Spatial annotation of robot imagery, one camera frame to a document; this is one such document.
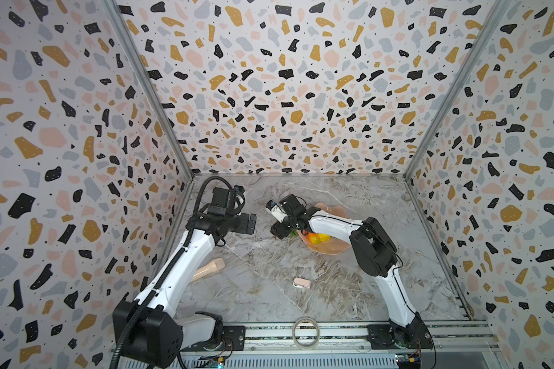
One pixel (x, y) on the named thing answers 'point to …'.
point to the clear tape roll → (315, 343)
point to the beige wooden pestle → (210, 267)
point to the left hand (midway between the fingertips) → (244, 217)
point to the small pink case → (305, 283)
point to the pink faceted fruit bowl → (332, 246)
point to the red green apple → (294, 233)
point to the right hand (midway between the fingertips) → (277, 224)
